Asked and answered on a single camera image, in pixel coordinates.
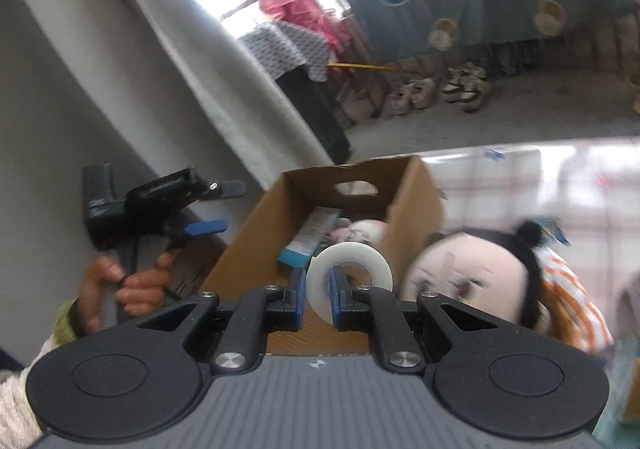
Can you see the pink white shoe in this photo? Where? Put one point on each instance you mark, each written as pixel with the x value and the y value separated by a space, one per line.
pixel 400 101
pixel 424 93

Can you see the orange checked cloth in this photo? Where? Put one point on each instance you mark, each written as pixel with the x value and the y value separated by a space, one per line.
pixel 575 299

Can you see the brown cardboard box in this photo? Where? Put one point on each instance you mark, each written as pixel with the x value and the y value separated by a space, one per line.
pixel 410 209

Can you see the white dark sneaker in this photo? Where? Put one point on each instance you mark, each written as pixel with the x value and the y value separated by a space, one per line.
pixel 454 86
pixel 475 89

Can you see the person's left forearm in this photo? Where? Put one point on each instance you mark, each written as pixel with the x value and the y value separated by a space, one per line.
pixel 25 379

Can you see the teal cloth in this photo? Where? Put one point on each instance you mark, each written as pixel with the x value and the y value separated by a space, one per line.
pixel 615 429

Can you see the yellow stick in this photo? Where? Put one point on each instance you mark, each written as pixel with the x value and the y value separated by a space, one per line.
pixel 375 69

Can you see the white tape roll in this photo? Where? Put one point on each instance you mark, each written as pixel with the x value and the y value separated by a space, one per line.
pixel 380 274

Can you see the white curtain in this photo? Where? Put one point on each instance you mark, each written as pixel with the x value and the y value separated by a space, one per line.
pixel 200 29

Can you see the white polka dot cloth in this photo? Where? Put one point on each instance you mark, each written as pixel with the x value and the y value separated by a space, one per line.
pixel 280 46

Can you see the person's left hand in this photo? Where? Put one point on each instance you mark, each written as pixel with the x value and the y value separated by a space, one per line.
pixel 140 294

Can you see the pink plush doll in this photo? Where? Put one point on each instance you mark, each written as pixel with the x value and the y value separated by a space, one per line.
pixel 365 231

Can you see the checked floral tablecloth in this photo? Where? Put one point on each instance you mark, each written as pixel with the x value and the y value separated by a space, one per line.
pixel 500 179

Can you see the black hanging cloth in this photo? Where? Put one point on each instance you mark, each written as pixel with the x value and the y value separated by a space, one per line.
pixel 315 114

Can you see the blue white carton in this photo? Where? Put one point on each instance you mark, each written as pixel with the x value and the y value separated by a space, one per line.
pixel 312 234

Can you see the black-haired plush doll red dress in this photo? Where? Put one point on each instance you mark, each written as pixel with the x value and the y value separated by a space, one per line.
pixel 475 269

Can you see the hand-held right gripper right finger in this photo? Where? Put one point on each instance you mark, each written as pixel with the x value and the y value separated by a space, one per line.
pixel 334 299

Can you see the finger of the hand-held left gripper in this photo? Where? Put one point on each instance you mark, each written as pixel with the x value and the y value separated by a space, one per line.
pixel 205 228
pixel 225 189

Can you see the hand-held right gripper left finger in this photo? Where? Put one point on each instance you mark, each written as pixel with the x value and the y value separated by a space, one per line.
pixel 300 299

